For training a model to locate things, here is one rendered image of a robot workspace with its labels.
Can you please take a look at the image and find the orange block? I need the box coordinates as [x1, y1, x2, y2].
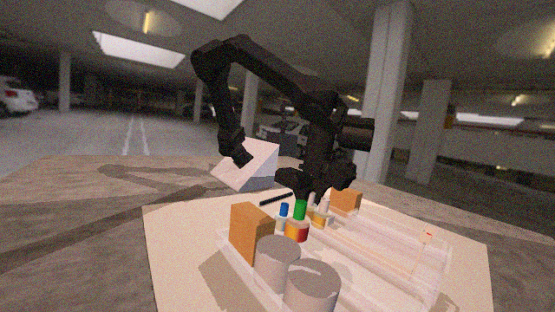
[228, 201, 276, 268]
[330, 186, 362, 212]

